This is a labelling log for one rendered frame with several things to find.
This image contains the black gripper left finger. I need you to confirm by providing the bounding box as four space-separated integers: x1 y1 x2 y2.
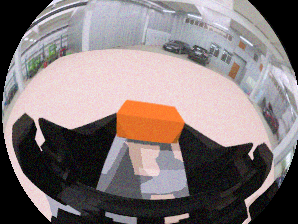
39 112 117 189

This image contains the orange block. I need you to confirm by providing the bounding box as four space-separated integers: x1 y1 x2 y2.
116 100 185 144

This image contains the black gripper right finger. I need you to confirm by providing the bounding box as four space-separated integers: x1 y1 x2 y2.
178 124 253 196

